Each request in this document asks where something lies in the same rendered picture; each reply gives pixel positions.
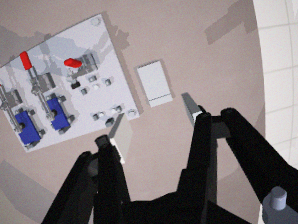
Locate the white fixture plate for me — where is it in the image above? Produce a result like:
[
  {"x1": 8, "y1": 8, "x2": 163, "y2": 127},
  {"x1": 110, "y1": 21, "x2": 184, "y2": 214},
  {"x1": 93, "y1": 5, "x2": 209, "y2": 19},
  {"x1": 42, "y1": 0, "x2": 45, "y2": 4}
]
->
[{"x1": 0, "y1": 14, "x2": 140, "y2": 152}]

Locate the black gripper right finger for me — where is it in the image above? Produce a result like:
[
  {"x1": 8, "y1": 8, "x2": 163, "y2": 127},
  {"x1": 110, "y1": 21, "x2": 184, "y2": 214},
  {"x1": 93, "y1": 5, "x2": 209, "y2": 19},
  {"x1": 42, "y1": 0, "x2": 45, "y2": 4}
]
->
[{"x1": 164, "y1": 92, "x2": 298, "y2": 224}]

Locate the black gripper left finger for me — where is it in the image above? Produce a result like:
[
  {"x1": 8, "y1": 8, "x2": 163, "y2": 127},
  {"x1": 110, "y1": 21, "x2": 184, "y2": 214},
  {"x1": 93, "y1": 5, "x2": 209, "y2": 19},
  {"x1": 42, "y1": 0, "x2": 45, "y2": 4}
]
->
[{"x1": 41, "y1": 113, "x2": 133, "y2": 224}]

